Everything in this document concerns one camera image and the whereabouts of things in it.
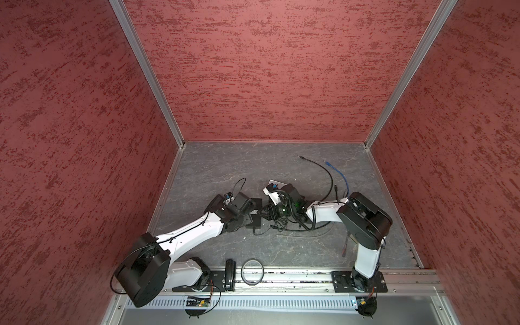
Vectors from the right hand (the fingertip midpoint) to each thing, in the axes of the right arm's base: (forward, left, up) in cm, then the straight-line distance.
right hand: (260, 215), depth 89 cm
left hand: (-4, +7, +1) cm, 8 cm away
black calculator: (+6, +20, 0) cm, 21 cm away
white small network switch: (+7, -8, +14) cm, 18 cm away
